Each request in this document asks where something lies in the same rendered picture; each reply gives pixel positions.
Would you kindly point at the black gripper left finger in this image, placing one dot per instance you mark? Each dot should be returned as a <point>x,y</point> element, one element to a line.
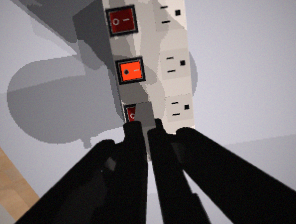
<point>72,200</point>

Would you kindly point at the white power strip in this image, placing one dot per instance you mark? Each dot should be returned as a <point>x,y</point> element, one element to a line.
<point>149,46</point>

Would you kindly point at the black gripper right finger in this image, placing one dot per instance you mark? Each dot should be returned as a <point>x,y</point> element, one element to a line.
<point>244,193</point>

